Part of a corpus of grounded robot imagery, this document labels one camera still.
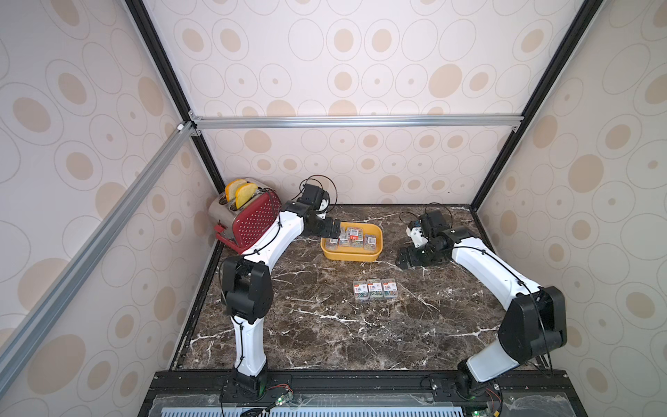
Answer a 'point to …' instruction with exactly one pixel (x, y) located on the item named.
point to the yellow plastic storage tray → (359, 241)
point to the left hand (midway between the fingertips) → (334, 227)
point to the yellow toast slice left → (231, 189)
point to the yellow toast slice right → (244, 194)
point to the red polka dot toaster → (241, 228)
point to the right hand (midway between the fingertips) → (406, 262)
